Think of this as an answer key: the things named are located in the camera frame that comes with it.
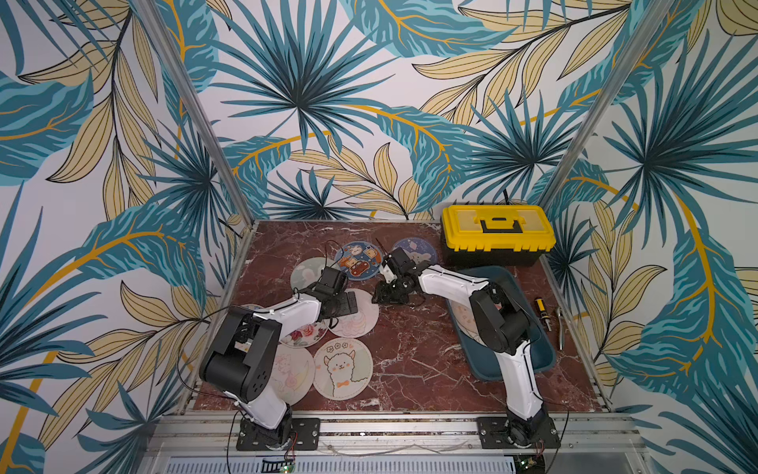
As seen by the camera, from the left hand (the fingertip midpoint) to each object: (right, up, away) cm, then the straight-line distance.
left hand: (340, 309), depth 94 cm
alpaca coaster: (+2, -15, -10) cm, 18 cm away
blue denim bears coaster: (+5, +15, +13) cm, 21 cm away
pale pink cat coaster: (-12, -16, -12) cm, 23 cm away
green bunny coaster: (-13, +11, +10) cm, 20 cm away
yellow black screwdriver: (+65, 0, +1) cm, 65 cm away
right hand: (+12, +3, +3) cm, 12 cm away
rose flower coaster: (-10, -7, -4) cm, 13 cm away
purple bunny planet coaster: (+27, +19, +18) cm, 37 cm away
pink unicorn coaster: (+6, -4, -2) cm, 8 cm away
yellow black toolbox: (+49, +23, 0) cm, 54 cm away
